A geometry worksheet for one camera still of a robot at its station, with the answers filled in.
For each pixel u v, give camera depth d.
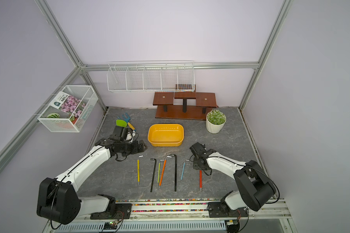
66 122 0.72
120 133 0.67
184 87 0.99
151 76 0.99
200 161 0.64
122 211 0.73
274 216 0.73
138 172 0.87
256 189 0.43
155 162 0.91
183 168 0.88
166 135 1.03
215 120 0.96
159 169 0.87
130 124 1.08
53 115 0.71
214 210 0.74
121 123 1.12
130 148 0.74
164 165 0.89
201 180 0.83
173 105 1.11
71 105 0.75
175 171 0.87
